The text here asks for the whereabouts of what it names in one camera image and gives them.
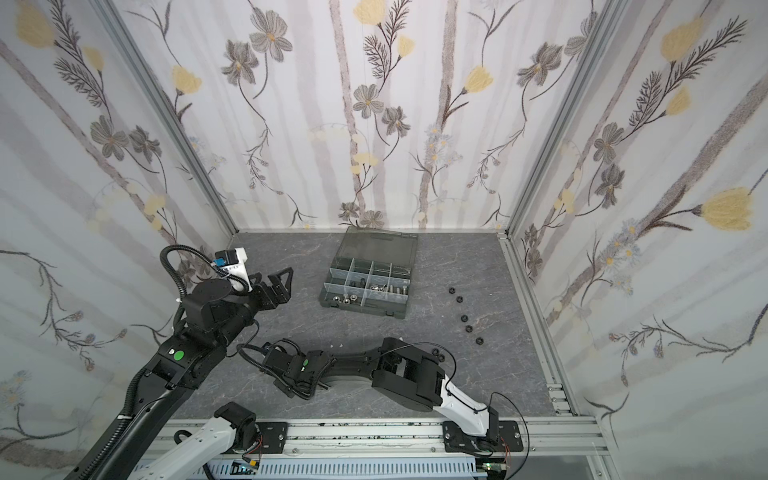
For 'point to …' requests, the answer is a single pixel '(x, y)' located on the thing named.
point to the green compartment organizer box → (370, 272)
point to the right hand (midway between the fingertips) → (276, 364)
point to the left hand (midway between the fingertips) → (274, 265)
